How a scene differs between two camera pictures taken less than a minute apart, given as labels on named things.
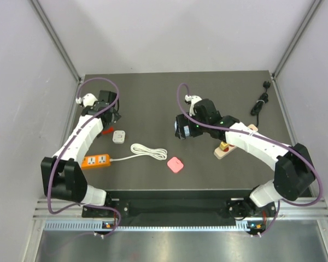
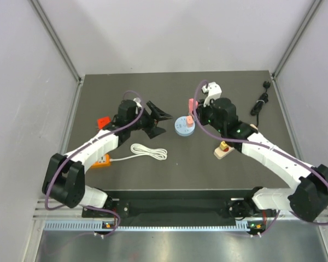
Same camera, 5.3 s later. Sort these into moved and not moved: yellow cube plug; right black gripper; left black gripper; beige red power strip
Moved: left black gripper; right black gripper
Not moved: beige red power strip; yellow cube plug
